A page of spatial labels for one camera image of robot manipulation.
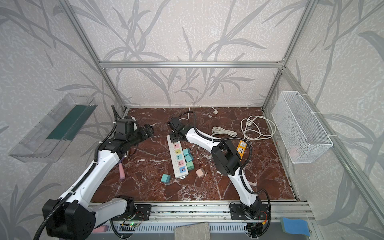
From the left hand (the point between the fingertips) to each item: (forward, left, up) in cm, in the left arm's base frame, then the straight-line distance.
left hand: (148, 130), depth 81 cm
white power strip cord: (+32, -40, -19) cm, 55 cm away
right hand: (+6, -12, -13) cm, 19 cm away
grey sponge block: (-43, -27, -17) cm, 54 cm away
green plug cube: (-12, -23, -18) cm, 32 cm away
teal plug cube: (-7, -22, -19) cm, 29 cm away
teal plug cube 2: (-19, -9, -18) cm, 28 cm away
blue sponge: (-42, -72, -17) cm, 85 cm away
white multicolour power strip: (-8, -14, -19) cm, 25 cm away
